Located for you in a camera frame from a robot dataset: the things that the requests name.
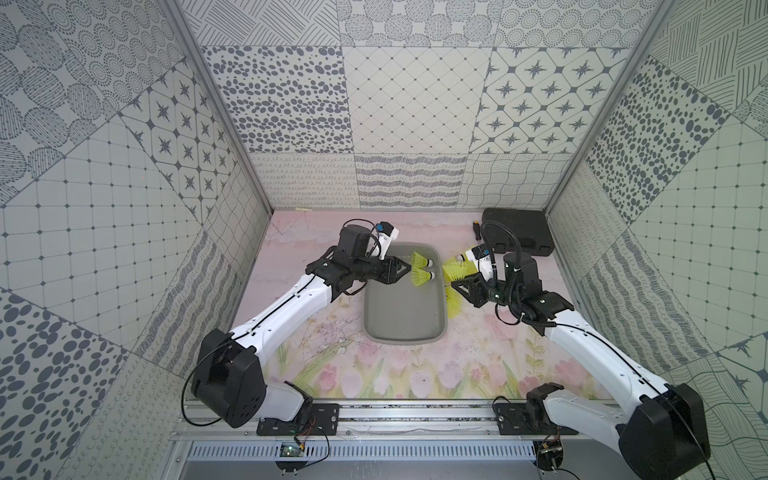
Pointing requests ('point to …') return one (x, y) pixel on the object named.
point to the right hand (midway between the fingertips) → (457, 286)
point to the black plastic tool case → (517, 231)
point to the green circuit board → (290, 450)
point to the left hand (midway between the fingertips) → (416, 269)
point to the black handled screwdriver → (476, 229)
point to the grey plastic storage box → (403, 313)
